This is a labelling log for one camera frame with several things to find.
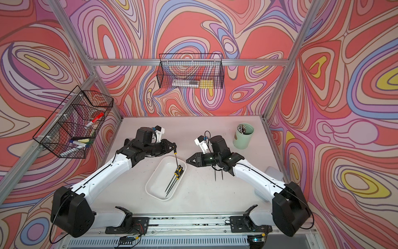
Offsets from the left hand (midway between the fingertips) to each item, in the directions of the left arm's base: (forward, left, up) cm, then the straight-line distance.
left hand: (177, 146), depth 79 cm
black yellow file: (-6, -21, -20) cm, 30 cm away
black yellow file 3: (-3, +1, -2) cm, 3 cm away
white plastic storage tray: (-8, +8, -20) cm, 23 cm away
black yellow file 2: (-6, -25, -21) cm, 33 cm away
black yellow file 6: (-8, +1, -20) cm, 21 cm away
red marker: (+10, +39, +11) cm, 42 cm away
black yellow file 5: (-5, +1, -20) cm, 20 cm away
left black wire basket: (+2, +51, +9) cm, 52 cm away
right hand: (-9, -7, -3) cm, 12 cm away
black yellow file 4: (-5, +3, -20) cm, 21 cm away
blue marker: (-4, +44, +8) cm, 44 cm away
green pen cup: (+12, -38, -6) cm, 40 cm away
